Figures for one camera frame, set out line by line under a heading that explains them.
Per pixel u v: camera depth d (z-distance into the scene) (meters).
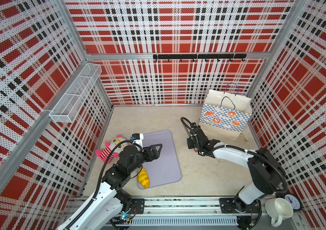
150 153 0.64
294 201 0.73
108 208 0.58
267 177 0.44
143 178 0.80
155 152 0.65
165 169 0.87
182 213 0.73
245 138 0.99
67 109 0.93
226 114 0.85
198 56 0.89
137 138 0.66
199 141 0.69
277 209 0.72
